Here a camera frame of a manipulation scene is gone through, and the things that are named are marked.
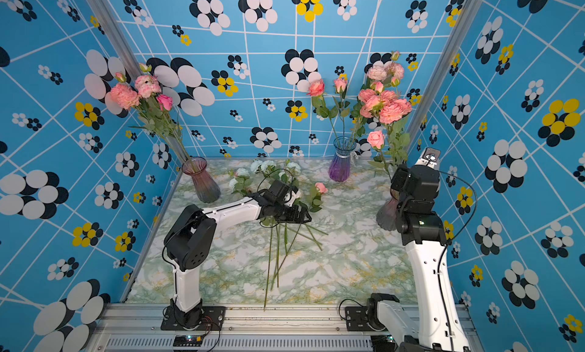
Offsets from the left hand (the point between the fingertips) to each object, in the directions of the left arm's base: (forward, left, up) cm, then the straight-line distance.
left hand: (306, 217), depth 90 cm
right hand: (-1, -33, +31) cm, 45 cm away
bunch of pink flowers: (+27, +24, -5) cm, 37 cm away
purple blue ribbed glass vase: (+24, -16, +5) cm, 29 cm away
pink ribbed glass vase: (+1, -33, -1) cm, 33 cm away
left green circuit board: (-40, +39, -10) cm, 56 cm away
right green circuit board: (-40, -23, -7) cm, 47 cm away
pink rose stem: (+11, -5, -5) cm, 13 cm away
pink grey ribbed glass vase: (+12, +42, +2) cm, 44 cm away
